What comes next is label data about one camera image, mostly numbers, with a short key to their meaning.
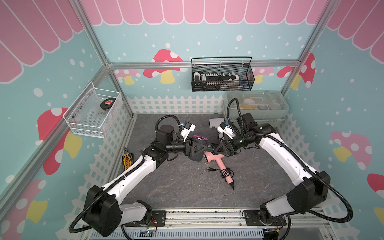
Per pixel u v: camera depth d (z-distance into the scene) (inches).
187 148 24.9
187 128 25.8
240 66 35.7
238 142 25.4
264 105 40.6
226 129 27.4
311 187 16.0
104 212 15.6
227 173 33.3
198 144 26.0
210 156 36.1
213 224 28.8
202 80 34.4
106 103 31.0
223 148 25.8
